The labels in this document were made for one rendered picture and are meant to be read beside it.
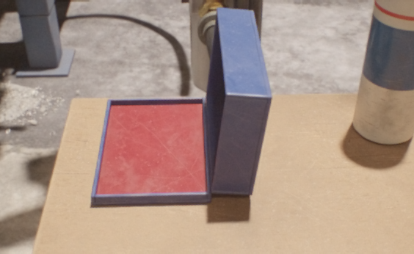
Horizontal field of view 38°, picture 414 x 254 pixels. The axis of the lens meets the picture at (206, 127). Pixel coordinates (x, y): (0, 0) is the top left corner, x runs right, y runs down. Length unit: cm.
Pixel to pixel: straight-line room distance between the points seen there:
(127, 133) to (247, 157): 16
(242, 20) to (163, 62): 110
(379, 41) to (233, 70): 15
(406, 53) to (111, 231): 31
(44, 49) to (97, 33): 26
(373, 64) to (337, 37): 126
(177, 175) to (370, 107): 21
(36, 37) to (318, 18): 87
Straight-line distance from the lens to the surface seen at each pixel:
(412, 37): 58
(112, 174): 59
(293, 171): 60
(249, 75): 51
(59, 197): 58
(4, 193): 132
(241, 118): 50
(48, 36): 164
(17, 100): 159
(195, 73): 112
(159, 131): 63
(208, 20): 91
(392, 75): 60
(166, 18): 193
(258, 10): 93
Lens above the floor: 86
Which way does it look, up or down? 37 degrees down
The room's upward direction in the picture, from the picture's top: straight up
